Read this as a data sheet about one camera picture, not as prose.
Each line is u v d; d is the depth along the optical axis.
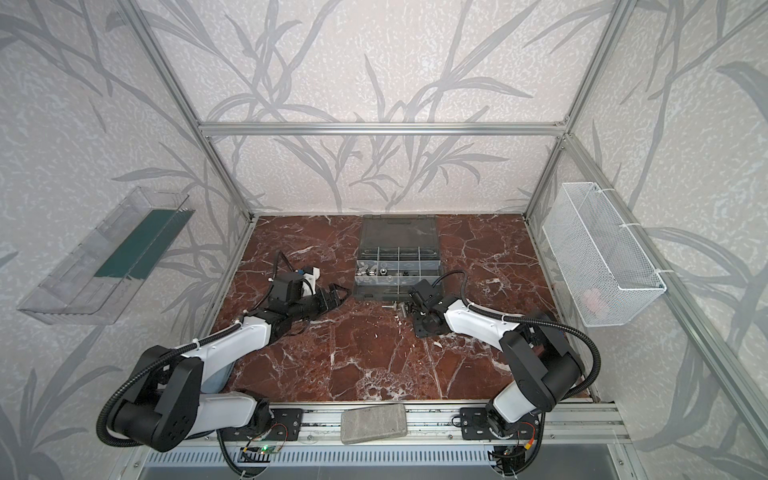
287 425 0.73
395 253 1.05
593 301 0.73
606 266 0.62
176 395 0.42
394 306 0.94
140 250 0.63
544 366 0.44
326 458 0.77
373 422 0.72
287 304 0.69
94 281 0.64
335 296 0.79
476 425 0.73
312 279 0.82
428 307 0.70
